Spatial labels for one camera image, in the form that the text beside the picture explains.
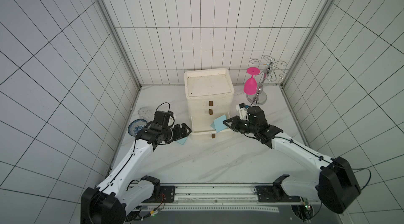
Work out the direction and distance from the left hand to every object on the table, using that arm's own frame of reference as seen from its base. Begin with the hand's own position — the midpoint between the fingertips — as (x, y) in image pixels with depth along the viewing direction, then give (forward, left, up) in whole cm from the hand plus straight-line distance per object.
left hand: (183, 136), depth 79 cm
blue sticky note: (+4, -18, +4) cm, 19 cm away
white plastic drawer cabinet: (+21, -13, +11) cm, 27 cm away
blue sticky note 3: (+2, +2, -11) cm, 11 cm away
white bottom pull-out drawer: (+8, -9, -8) cm, 15 cm away
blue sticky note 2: (+3, -22, +5) cm, 23 cm away
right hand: (+5, -18, +4) cm, 19 cm away
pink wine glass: (+33, -40, +3) cm, 52 cm away
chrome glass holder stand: (+36, -49, +12) cm, 62 cm away
